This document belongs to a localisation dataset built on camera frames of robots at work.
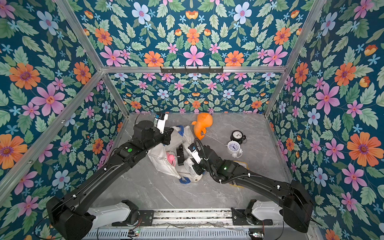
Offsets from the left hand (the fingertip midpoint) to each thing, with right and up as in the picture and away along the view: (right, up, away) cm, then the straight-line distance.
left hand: (174, 127), depth 73 cm
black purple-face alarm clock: (+1, -16, +12) cm, 20 cm away
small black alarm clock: (+39, -6, +29) cm, 49 cm away
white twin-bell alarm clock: (+34, -14, +23) cm, 44 cm away
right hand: (+10, -15, +4) cm, 19 cm away
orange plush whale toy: (+15, +5, +35) cm, 38 cm away
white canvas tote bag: (-4, -14, -3) cm, 15 cm away
